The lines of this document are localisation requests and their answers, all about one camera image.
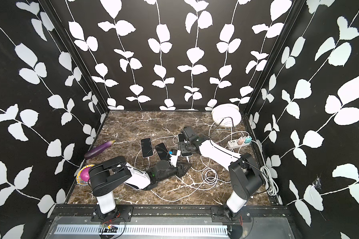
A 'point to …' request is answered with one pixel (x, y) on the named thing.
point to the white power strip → (233, 144)
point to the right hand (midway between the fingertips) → (182, 144)
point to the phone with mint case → (182, 139)
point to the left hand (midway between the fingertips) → (191, 163)
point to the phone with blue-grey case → (147, 149)
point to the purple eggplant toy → (98, 149)
